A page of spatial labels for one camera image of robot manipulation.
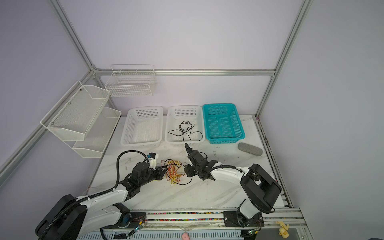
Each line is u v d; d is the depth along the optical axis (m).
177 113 1.15
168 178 0.80
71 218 0.41
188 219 0.75
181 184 0.86
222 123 1.18
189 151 0.80
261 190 0.44
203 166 0.67
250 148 0.98
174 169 0.85
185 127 1.11
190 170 0.77
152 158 0.77
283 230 0.69
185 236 0.68
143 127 1.14
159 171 0.75
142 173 0.67
